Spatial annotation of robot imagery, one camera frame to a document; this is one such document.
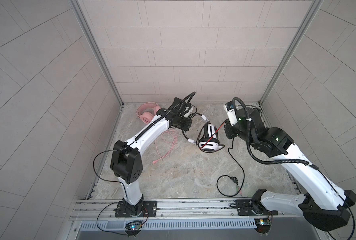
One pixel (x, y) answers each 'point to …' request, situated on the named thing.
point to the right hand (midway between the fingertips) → (224, 121)
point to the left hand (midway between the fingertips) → (193, 123)
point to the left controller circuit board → (133, 226)
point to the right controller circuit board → (263, 224)
